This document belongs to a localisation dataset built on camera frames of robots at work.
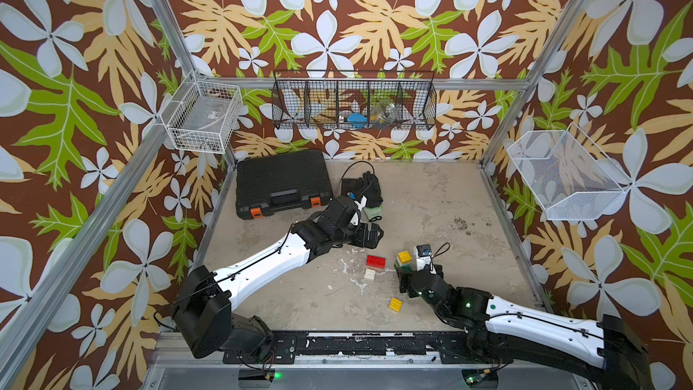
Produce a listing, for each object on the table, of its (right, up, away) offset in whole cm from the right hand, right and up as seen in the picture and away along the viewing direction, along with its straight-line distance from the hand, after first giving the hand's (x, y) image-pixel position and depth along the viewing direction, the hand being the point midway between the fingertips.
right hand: (404, 269), depth 82 cm
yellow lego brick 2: (-3, -10, -1) cm, 11 cm away
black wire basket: (-15, +58, +17) cm, 62 cm away
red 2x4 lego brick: (-8, 0, +7) cm, 11 cm away
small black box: (-16, +26, +36) cm, 47 cm away
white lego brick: (-11, -3, +4) cm, 12 cm away
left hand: (-10, +13, -3) cm, 17 cm away
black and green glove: (-8, +26, +29) cm, 40 cm away
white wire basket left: (-65, +48, +4) cm, 81 cm away
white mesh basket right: (+48, +29, -4) cm, 56 cm away
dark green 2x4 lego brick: (0, 0, +2) cm, 2 cm away
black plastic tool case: (-44, +28, +23) cm, 57 cm away
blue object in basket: (-14, +49, +12) cm, 52 cm away
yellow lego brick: (0, +4, 0) cm, 4 cm away
